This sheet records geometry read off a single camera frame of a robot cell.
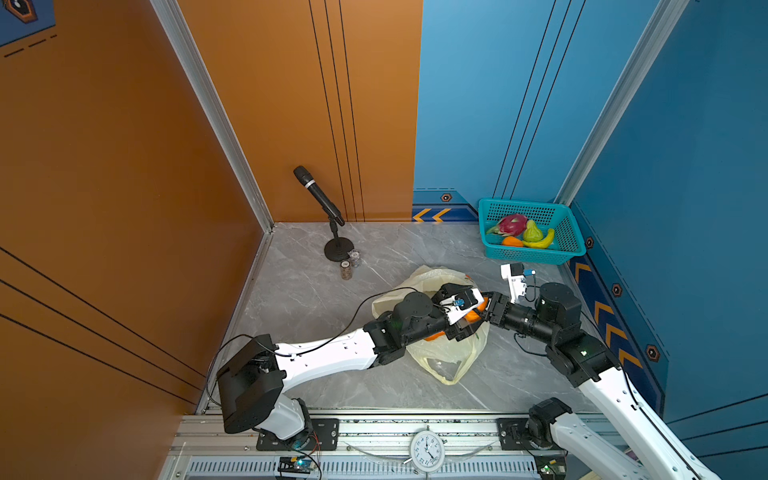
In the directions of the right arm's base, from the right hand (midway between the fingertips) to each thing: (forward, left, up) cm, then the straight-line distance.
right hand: (464, 302), depth 68 cm
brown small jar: (+26, +33, -22) cm, 48 cm away
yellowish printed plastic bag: (-7, +3, -16) cm, 18 cm away
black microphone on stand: (+38, +38, -24) cm, 58 cm away
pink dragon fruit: (+45, -28, -20) cm, 57 cm away
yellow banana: (+40, -40, -25) cm, 61 cm away
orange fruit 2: (-5, -1, +2) cm, 5 cm away
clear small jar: (+32, +31, -21) cm, 49 cm away
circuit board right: (-28, -21, -29) cm, 46 cm away
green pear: (+42, -35, -20) cm, 58 cm away
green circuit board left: (-28, +40, -27) cm, 56 cm away
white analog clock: (-26, +9, -23) cm, 35 cm away
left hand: (0, -3, +1) cm, 3 cm away
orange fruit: (+39, -27, -22) cm, 52 cm away
